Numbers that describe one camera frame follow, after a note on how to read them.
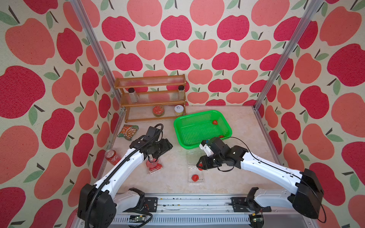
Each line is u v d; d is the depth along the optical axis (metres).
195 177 0.81
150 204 0.75
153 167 0.86
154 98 1.14
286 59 0.89
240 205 0.73
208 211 0.73
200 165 0.75
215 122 1.08
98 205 0.38
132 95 0.98
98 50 0.86
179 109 1.11
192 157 0.91
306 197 0.38
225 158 0.58
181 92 1.01
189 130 1.05
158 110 1.13
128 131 1.03
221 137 0.98
